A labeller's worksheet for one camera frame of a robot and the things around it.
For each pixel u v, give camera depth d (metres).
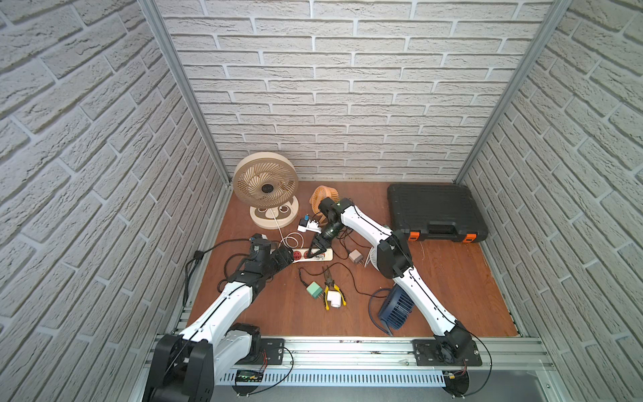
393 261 0.69
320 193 1.00
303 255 0.91
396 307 0.70
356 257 0.92
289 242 0.97
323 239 0.87
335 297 0.83
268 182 0.86
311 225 0.90
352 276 0.89
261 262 0.66
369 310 0.83
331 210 0.81
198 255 0.95
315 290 0.84
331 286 0.87
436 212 0.99
